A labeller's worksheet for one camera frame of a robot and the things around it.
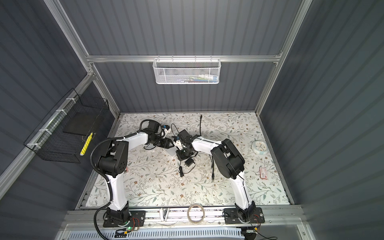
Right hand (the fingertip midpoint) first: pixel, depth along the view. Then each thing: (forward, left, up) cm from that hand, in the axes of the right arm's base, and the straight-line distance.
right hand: (180, 158), depth 96 cm
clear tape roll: (-34, -8, +1) cm, 35 cm away
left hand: (+10, +7, +2) cm, 12 cm away
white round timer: (+7, -52, +2) cm, 53 cm away
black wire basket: (-4, +52, +31) cm, 61 cm away
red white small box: (-11, -50, +1) cm, 51 cm away
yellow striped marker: (-8, +41, +29) cm, 51 cm away
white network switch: (+4, +6, +3) cm, 8 cm away
